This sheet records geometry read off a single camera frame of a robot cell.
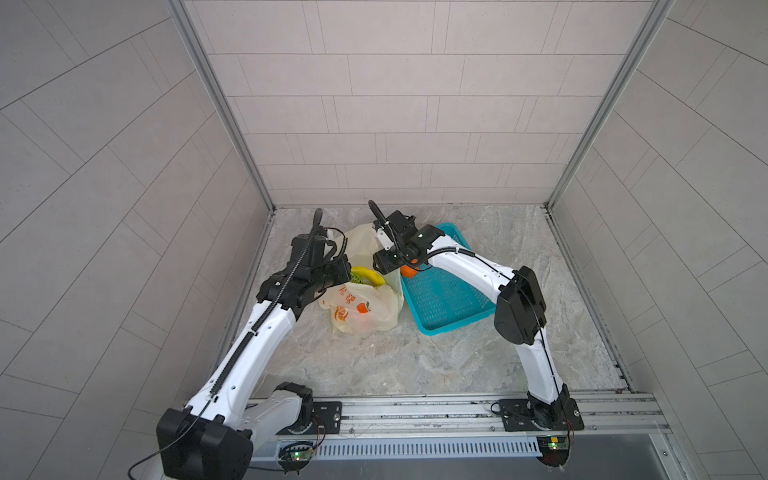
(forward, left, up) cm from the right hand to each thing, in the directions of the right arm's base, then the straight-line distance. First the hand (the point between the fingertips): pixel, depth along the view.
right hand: (381, 261), depth 88 cm
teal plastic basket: (-8, -18, -12) cm, 23 cm away
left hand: (-7, +5, +10) cm, 13 cm away
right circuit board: (-47, -38, -12) cm, 61 cm away
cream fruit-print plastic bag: (-16, +6, +3) cm, 17 cm away
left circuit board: (-44, +20, -8) cm, 50 cm away
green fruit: (-3, +8, -4) cm, 10 cm away
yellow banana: (0, +4, -7) cm, 8 cm away
